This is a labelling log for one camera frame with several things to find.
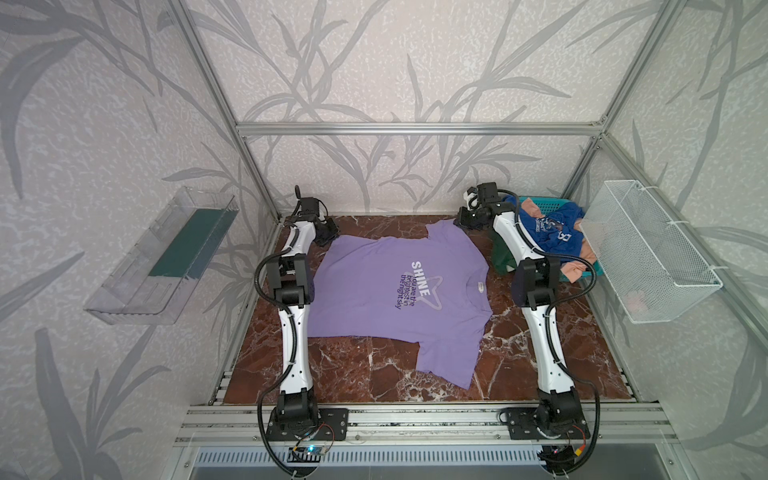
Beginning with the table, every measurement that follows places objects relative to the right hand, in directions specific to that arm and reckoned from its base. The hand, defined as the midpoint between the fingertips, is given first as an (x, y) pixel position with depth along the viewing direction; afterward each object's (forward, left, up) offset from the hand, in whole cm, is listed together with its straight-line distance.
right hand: (456, 212), depth 109 cm
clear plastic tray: (-42, +74, +22) cm, 88 cm away
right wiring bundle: (-73, -19, -12) cm, 76 cm away
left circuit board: (-72, +43, -11) cm, 85 cm away
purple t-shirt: (-27, +10, -9) cm, 30 cm away
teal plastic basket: (+7, -37, -3) cm, 37 cm away
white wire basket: (-41, -34, +24) cm, 59 cm away
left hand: (0, +43, -5) cm, 44 cm away
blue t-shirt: (-9, -34, 0) cm, 35 cm away
